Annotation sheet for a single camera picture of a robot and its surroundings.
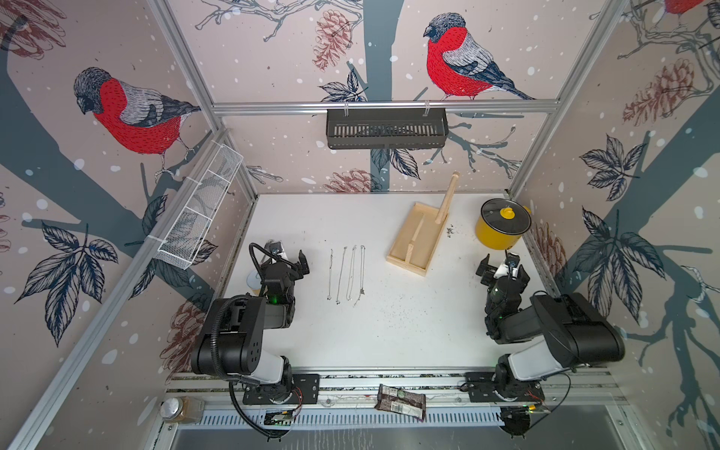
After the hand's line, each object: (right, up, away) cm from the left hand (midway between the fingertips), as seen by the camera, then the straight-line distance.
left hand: (291, 248), depth 92 cm
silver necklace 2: (+24, -9, +6) cm, 26 cm away
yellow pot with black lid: (+73, +8, +4) cm, 74 cm away
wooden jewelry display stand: (+42, +3, -1) cm, 43 cm away
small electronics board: (+3, -42, -20) cm, 47 cm away
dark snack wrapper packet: (+34, -37, -20) cm, 55 cm away
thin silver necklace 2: (+16, -18, -1) cm, 24 cm away
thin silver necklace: (+13, -16, -1) cm, 21 cm away
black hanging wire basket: (+33, +44, +13) cm, 57 cm away
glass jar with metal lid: (-17, -34, -28) cm, 47 cm away
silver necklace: (+20, -5, +9) cm, 23 cm away
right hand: (+70, -2, -4) cm, 70 cm away
